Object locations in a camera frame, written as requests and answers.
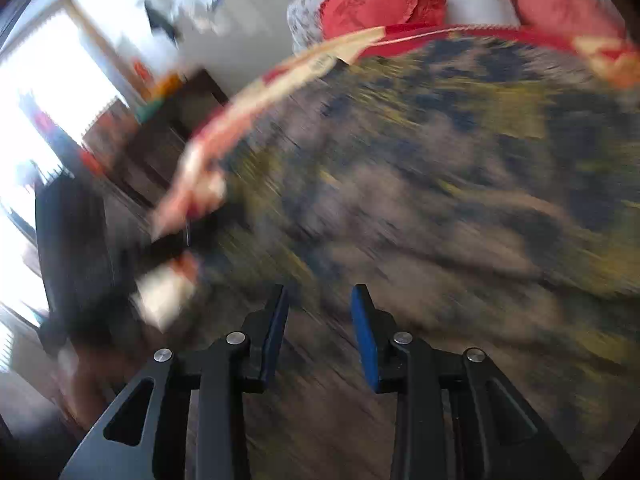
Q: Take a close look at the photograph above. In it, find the right red heart cushion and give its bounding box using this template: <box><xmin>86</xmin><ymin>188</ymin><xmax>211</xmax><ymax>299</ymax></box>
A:
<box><xmin>512</xmin><ymin>0</ymin><xmax>627</xmax><ymax>39</ymax></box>

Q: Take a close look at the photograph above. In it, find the navy gold floral shirt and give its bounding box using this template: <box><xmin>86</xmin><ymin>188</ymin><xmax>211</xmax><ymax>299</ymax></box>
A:
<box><xmin>201</xmin><ymin>36</ymin><xmax>639</xmax><ymax>479</ymax></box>

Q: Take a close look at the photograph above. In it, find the red heart cushion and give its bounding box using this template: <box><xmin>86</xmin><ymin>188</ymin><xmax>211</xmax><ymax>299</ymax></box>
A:
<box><xmin>319</xmin><ymin>0</ymin><xmax>447</xmax><ymax>40</ymax></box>
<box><xmin>512</xmin><ymin>0</ymin><xmax>627</xmax><ymax>39</ymax></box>

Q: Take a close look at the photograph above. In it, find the orange red love bedspread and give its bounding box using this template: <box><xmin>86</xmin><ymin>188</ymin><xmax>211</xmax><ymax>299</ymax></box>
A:
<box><xmin>150</xmin><ymin>24</ymin><xmax>640</xmax><ymax>241</ymax></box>

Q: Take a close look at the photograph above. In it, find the left red heart cushion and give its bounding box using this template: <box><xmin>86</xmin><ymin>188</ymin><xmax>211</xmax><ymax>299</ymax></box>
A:
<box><xmin>319</xmin><ymin>0</ymin><xmax>447</xmax><ymax>40</ymax></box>

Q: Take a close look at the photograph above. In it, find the dark wooden side table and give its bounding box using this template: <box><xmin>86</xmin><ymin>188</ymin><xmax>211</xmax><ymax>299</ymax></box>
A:
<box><xmin>82</xmin><ymin>68</ymin><xmax>228</xmax><ymax>209</ymax></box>

